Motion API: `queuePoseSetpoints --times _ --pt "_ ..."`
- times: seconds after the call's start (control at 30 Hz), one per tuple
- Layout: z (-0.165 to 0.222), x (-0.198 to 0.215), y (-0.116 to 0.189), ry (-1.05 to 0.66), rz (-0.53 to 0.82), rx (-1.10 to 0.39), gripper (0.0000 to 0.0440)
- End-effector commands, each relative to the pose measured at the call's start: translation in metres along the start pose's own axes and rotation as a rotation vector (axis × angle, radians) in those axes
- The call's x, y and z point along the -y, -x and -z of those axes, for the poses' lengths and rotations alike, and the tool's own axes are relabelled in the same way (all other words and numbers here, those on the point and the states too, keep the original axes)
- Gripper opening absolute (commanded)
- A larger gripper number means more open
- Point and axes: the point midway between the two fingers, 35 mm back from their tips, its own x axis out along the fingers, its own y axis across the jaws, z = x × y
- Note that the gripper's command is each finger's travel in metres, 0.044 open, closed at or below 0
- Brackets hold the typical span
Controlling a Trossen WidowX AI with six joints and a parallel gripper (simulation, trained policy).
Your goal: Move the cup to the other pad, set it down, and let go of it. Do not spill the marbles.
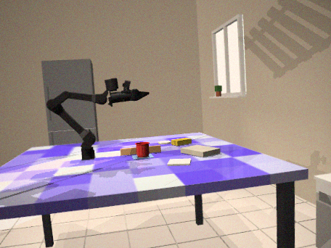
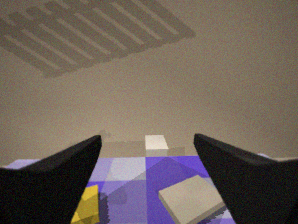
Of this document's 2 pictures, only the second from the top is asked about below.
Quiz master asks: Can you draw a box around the beige flat block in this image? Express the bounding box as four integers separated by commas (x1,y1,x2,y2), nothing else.
158,175,225,224

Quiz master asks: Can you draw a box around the yellow rectangular block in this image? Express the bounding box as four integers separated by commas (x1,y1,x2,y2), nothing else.
71,185,99,224

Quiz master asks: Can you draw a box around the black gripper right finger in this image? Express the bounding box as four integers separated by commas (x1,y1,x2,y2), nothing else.
194,133,298,224

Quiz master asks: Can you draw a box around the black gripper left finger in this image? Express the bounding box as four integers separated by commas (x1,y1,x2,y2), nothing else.
0,135,102,224

